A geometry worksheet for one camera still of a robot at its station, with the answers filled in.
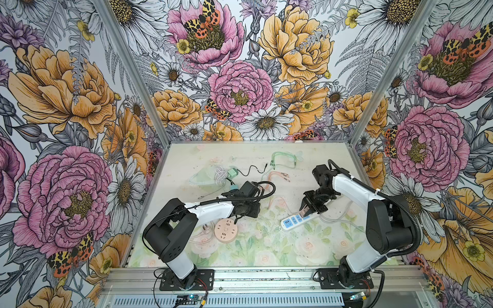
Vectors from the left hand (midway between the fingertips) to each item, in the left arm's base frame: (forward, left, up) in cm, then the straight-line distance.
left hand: (253, 214), depth 90 cm
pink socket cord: (-9, +21, -2) cm, 23 cm away
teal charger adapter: (+15, +10, 0) cm, 18 cm away
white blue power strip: (-4, -19, +1) cm, 19 cm away
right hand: (-3, -20, +6) cm, 21 cm away
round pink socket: (-7, +12, 0) cm, 14 cm away
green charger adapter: (+24, +11, 0) cm, 26 cm away
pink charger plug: (-2, -22, +7) cm, 23 cm away
